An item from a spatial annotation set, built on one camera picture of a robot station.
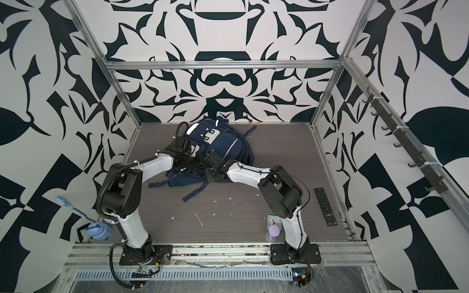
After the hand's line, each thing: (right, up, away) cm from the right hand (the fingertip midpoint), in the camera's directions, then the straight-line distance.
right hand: (209, 171), depth 93 cm
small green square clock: (+29, -20, -12) cm, 37 cm away
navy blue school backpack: (-4, +17, +9) cm, 20 cm away
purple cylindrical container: (+28, -20, -22) cm, 41 cm away
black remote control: (+55, -13, -6) cm, 57 cm away
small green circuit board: (+39, -37, -22) cm, 58 cm away
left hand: (-1, +5, +1) cm, 5 cm away
